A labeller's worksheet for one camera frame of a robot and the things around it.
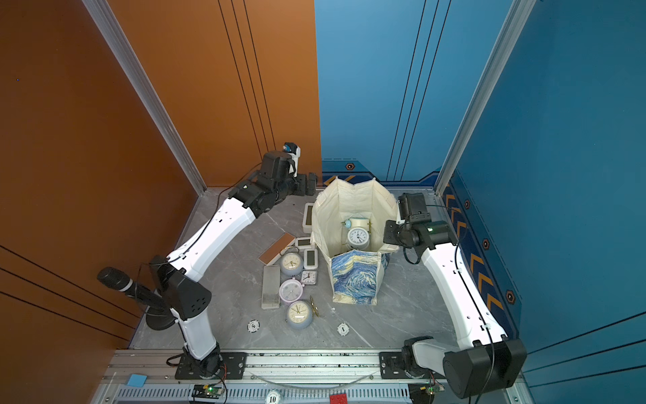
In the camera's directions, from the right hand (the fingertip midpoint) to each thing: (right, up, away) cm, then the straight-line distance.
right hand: (392, 231), depth 78 cm
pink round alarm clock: (-33, -21, +8) cm, 40 cm away
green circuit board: (-54, -45, -7) cm, 71 cm away
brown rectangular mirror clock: (-41, -9, +19) cm, 46 cm away
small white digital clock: (-27, -12, +17) cm, 34 cm away
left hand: (-27, +18, +1) cm, 32 cm away
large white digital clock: (-29, +2, +25) cm, 38 cm away
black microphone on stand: (-75, -28, +4) cm, 81 cm away
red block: (-17, -44, -11) cm, 49 cm away
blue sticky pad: (-74, -42, -7) cm, 86 cm away
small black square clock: (-27, -17, +12) cm, 34 cm away
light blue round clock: (-8, +2, +22) cm, 24 cm away
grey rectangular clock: (-40, -19, +9) cm, 46 cm away
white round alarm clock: (-9, -4, +14) cm, 17 cm away
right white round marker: (-15, -32, +2) cm, 35 cm away
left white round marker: (-44, -31, +3) cm, 54 cm away
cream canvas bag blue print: (-12, -12, -5) cm, 17 cm away
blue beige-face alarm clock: (-29, -26, +1) cm, 39 cm away
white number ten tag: (-34, -41, -14) cm, 55 cm away
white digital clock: (-30, -6, +23) cm, 38 cm away
